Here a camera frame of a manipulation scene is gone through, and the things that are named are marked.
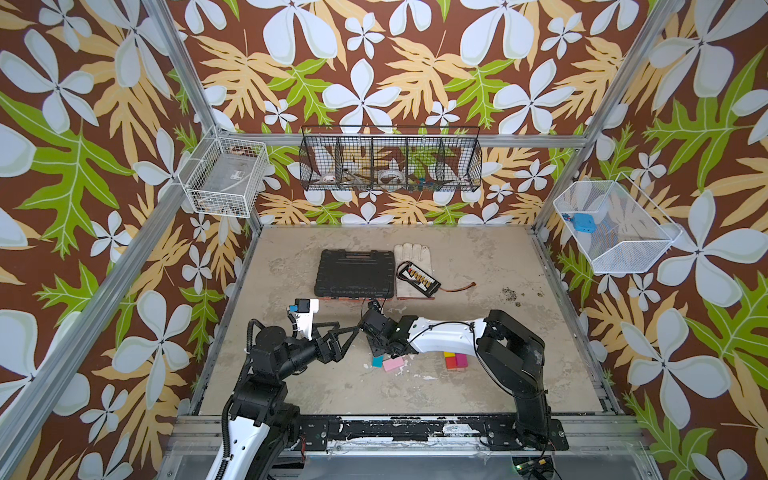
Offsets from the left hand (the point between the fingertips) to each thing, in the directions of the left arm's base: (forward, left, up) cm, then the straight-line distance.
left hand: (346, 326), depth 71 cm
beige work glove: (+37, -23, -20) cm, 48 cm away
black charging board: (+26, -22, -18) cm, 39 cm away
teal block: (-2, -7, -20) cm, 22 cm away
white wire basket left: (+42, +39, +12) cm, 58 cm away
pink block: (-2, -12, -21) cm, 25 cm away
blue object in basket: (+30, -68, +5) cm, 75 cm away
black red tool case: (+26, 0, -16) cm, 31 cm away
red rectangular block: (-1, -29, -22) cm, 37 cm away
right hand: (+5, -6, -21) cm, 23 cm away
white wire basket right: (+22, -74, +10) cm, 78 cm away
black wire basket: (+55, -11, +10) cm, 57 cm away
